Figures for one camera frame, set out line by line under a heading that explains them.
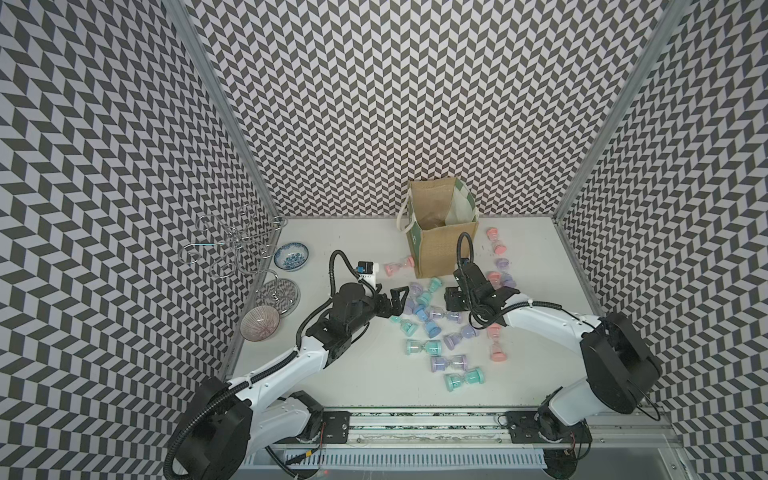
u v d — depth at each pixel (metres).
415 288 0.96
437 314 0.90
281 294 0.93
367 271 0.70
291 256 1.05
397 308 0.72
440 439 0.72
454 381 0.77
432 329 0.87
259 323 0.89
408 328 0.86
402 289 0.71
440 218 1.15
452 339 0.85
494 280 0.97
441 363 0.80
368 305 0.63
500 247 1.07
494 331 0.86
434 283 0.99
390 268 0.99
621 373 0.44
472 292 0.68
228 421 0.39
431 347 0.83
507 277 0.99
